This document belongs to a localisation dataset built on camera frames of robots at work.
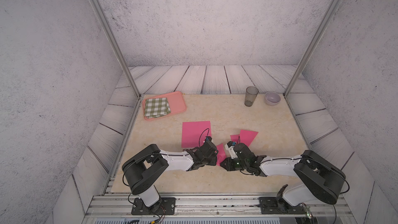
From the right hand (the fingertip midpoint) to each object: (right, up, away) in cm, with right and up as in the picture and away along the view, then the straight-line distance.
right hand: (222, 166), depth 85 cm
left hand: (-2, +2, +2) cm, 4 cm away
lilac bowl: (+40, +38, +29) cm, 62 cm away
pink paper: (0, +5, +5) cm, 7 cm away
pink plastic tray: (-31, +36, +34) cm, 58 cm away
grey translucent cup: (+23, +41, +22) cm, 52 cm away
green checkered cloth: (-44, +32, +26) cm, 60 cm away
